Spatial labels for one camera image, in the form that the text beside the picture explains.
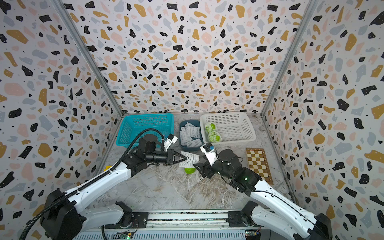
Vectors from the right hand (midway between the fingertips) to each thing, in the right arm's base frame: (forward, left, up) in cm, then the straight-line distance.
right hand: (200, 160), depth 71 cm
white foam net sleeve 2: (+33, -4, -15) cm, 36 cm away
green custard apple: (+3, +7, -17) cm, 18 cm away
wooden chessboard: (+11, -35, -20) cm, 42 cm away
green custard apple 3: (+26, -10, -16) cm, 32 cm away
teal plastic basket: (+36, +53, -16) cm, 66 cm away
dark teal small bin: (+40, +5, -17) cm, 43 cm away
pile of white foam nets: (+32, +10, -17) cm, 38 cm away
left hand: (0, +6, +1) cm, 6 cm away
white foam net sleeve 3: (+25, -8, -14) cm, 30 cm away
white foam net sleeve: (+1, +4, -1) cm, 4 cm away
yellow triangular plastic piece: (+4, +57, -19) cm, 60 cm away
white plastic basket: (+39, -16, -23) cm, 48 cm away
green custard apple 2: (+35, -7, -14) cm, 38 cm away
